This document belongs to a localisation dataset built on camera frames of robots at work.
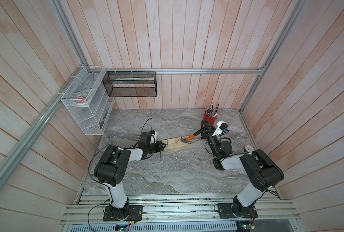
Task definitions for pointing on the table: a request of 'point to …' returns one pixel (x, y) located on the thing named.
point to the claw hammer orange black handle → (188, 139)
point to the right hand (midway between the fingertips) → (202, 120)
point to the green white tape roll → (249, 149)
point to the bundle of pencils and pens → (211, 112)
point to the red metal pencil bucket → (211, 120)
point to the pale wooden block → (176, 144)
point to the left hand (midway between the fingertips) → (165, 147)
